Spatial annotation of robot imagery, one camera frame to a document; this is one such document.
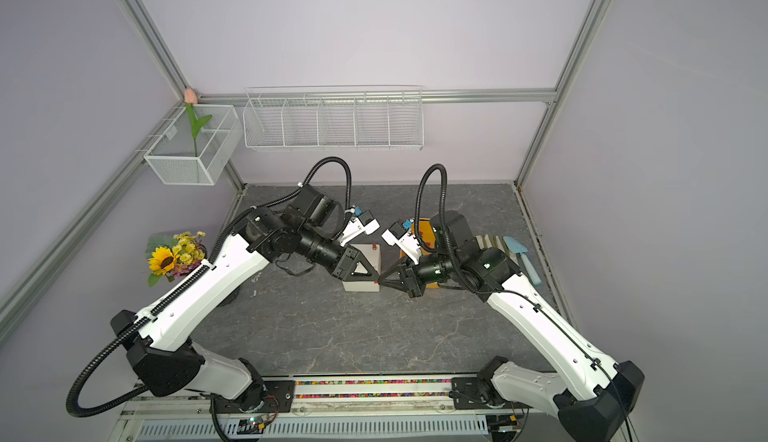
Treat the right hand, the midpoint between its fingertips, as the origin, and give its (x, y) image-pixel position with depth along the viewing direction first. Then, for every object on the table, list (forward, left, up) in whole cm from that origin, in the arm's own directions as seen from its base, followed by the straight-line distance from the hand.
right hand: (381, 280), depth 64 cm
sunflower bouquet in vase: (+9, +50, -3) cm, 51 cm away
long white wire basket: (+59, +17, +1) cm, 62 cm away
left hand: (-1, +2, +3) cm, 4 cm away
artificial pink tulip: (+50, +58, +6) cm, 76 cm away
